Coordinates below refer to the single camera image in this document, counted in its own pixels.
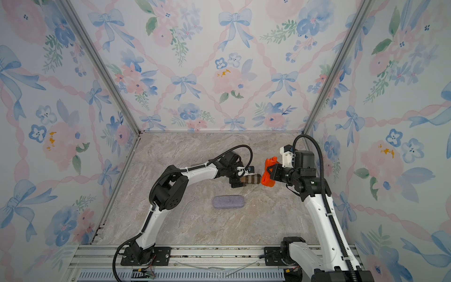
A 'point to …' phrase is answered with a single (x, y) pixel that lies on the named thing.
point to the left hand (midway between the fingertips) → (246, 174)
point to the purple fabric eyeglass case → (228, 201)
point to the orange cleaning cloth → (266, 178)
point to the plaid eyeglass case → (255, 178)
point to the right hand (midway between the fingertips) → (270, 167)
